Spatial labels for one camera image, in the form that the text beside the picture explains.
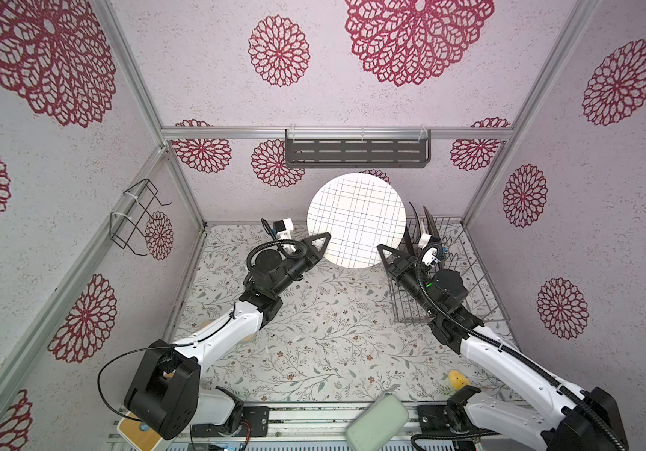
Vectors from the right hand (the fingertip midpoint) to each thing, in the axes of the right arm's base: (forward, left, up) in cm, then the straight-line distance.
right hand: (379, 243), depth 67 cm
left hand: (+4, +12, -3) cm, 13 cm away
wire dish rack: (+25, -38, -34) cm, 56 cm away
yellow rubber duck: (-21, -25, -35) cm, 47 cm away
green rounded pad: (-31, -2, -35) cm, 47 cm away
